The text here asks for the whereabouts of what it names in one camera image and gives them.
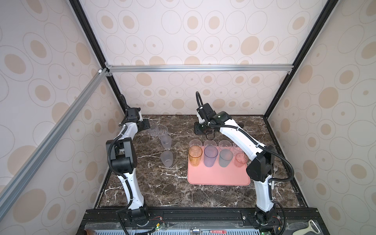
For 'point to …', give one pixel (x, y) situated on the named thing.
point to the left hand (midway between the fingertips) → (148, 120)
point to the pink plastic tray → (217, 175)
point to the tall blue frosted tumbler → (210, 153)
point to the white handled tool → (304, 231)
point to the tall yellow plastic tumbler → (195, 153)
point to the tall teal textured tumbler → (225, 156)
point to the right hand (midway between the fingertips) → (195, 131)
